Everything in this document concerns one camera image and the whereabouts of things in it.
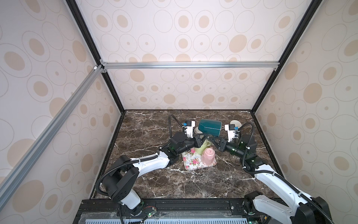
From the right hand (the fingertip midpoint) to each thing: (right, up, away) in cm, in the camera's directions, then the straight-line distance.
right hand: (215, 138), depth 76 cm
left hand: (-2, +1, -4) cm, 4 cm away
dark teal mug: (-4, +6, -7) cm, 10 cm away
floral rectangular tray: (-11, -17, +16) cm, 26 cm away
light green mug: (-7, -10, +16) cm, 20 cm away
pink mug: (-3, -12, +7) cm, 14 cm away
